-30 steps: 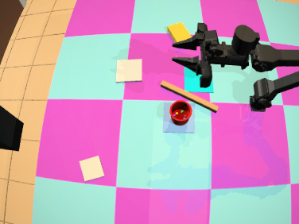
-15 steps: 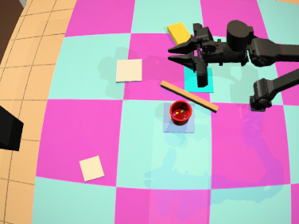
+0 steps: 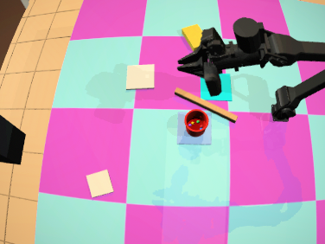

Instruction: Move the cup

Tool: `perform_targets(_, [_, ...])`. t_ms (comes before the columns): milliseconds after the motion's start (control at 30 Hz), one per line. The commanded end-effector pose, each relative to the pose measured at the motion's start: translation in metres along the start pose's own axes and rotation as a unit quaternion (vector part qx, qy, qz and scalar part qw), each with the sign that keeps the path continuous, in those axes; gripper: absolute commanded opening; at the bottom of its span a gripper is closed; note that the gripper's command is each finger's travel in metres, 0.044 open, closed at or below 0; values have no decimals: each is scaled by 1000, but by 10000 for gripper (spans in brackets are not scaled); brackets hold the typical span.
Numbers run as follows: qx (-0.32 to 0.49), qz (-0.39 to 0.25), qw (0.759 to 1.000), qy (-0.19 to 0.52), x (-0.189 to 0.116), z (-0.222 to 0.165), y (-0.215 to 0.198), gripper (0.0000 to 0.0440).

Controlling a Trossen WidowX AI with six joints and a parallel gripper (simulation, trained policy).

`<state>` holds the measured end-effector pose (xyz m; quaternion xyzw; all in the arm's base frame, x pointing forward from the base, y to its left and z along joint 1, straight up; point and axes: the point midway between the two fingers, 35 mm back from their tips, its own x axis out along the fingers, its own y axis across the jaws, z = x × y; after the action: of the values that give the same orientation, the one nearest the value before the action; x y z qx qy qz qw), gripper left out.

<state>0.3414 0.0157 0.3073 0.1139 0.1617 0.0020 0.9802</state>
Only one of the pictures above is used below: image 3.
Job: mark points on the tan wooden plank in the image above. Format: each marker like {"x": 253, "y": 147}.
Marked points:
{"x": 206, "y": 105}

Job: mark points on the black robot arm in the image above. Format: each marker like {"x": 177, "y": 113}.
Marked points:
{"x": 257, "y": 46}

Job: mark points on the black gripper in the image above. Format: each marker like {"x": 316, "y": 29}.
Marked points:
{"x": 198, "y": 63}

